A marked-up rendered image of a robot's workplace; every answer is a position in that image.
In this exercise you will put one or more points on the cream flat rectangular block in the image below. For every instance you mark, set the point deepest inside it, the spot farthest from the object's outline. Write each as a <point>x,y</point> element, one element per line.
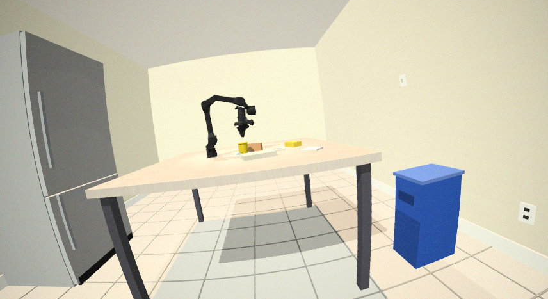
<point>258,154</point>

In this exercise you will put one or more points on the yellow translucent cup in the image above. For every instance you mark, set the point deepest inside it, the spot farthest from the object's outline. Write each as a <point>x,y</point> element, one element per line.
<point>243,148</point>

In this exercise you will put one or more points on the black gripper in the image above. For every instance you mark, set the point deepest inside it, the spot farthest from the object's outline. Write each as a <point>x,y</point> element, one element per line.
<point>241,126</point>

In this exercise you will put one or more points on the yellow flat block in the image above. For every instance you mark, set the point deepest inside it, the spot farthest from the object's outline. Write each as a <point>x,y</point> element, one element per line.
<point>293,144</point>

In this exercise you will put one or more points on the tan rectangular bar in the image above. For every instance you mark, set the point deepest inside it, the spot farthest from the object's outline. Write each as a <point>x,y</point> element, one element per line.
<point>252,147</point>

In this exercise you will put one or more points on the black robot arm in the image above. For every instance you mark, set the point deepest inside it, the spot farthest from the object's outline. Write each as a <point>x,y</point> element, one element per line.
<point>205,105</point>

